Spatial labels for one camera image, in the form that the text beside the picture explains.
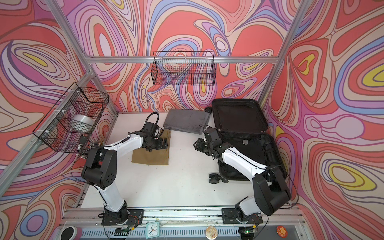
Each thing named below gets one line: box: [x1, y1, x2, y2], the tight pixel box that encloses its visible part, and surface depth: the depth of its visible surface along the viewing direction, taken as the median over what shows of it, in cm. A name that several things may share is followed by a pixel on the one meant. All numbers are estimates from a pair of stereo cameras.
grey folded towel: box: [163, 109, 210, 135], surface depth 113 cm
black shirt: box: [222, 135, 267, 164], surface depth 98 cm
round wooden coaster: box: [205, 225, 218, 240], surface depth 70 cm
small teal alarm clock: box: [145, 221, 160, 239], surface depth 70 cm
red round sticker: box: [276, 225, 288, 238], surface depth 70 cm
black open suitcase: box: [211, 98, 284, 181], surface depth 100 cm
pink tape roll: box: [60, 226, 82, 240], surface depth 67 cm
